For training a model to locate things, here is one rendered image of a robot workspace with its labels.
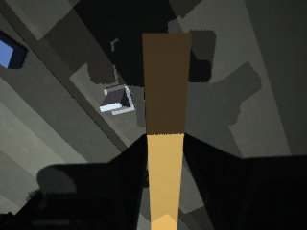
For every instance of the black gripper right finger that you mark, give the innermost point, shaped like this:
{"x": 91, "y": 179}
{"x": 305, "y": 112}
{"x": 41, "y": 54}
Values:
{"x": 227, "y": 183}

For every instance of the yellow rectangular bar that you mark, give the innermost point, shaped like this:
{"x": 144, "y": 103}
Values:
{"x": 166, "y": 59}

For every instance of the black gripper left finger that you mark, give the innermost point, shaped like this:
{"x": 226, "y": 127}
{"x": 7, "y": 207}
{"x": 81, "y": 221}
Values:
{"x": 121, "y": 179}

